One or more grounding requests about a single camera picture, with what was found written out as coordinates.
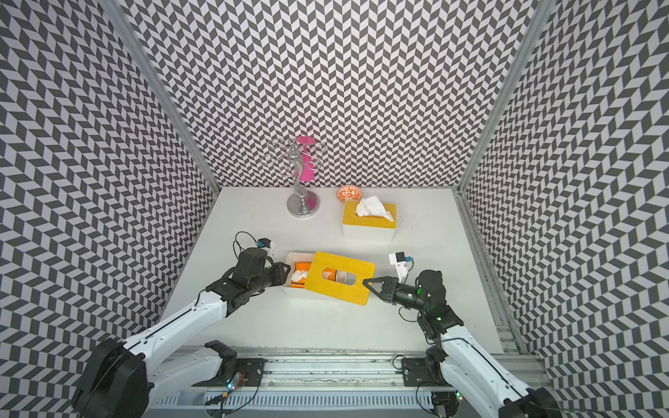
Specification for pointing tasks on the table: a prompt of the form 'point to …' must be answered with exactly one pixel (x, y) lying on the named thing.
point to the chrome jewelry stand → (300, 204)
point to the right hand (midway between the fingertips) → (364, 289)
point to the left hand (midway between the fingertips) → (286, 270)
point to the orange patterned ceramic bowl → (348, 192)
